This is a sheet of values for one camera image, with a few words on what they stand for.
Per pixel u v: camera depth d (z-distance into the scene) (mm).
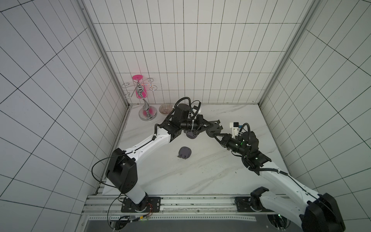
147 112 1129
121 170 426
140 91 929
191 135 1005
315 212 387
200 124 671
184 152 923
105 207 723
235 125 713
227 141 671
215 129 730
